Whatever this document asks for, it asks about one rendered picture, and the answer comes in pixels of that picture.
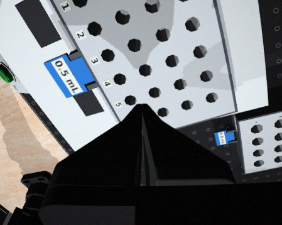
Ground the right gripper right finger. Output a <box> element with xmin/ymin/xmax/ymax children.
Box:
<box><xmin>142</xmin><ymin>104</ymin><xmax>236</xmax><ymax>186</ymax></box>

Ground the grey mixer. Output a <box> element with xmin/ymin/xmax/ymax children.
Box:
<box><xmin>0</xmin><ymin>0</ymin><xmax>268</xmax><ymax>151</ymax></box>

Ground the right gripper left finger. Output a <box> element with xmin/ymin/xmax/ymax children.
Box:
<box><xmin>47</xmin><ymin>104</ymin><xmax>142</xmax><ymax>188</ymax></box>

